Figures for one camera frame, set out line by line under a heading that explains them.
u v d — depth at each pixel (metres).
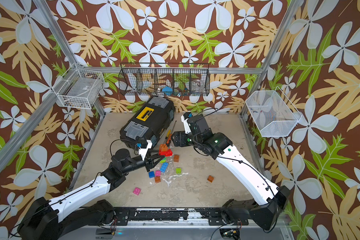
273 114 0.84
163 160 0.71
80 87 0.86
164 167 0.90
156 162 0.70
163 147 0.69
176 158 0.93
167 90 0.94
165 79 0.96
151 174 0.88
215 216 0.73
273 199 0.38
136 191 0.81
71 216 0.46
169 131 1.08
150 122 0.95
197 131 0.52
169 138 1.04
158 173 0.88
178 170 0.88
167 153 0.72
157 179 0.86
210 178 0.85
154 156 0.67
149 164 0.65
